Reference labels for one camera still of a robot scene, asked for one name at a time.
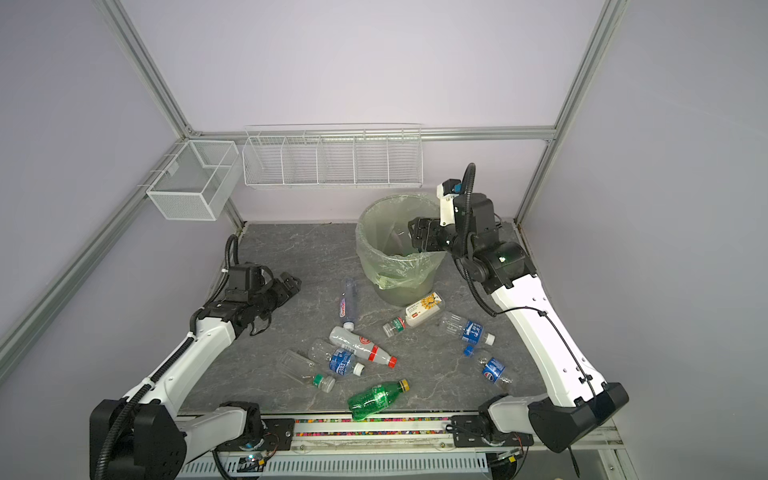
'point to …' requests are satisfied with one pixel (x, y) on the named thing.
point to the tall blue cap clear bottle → (394, 245)
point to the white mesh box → (199, 183)
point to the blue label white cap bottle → (340, 361)
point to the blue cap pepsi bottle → (492, 370)
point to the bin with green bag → (390, 262)
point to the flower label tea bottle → (417, 313)
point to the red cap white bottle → (362, 346)
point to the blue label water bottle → (457, 326)
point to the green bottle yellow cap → (366, 403)
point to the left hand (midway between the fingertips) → (292, 291)
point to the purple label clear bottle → (348, 303)
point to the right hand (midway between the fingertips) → (425, 225)
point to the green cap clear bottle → (302, 369)
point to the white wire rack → (330, 156)
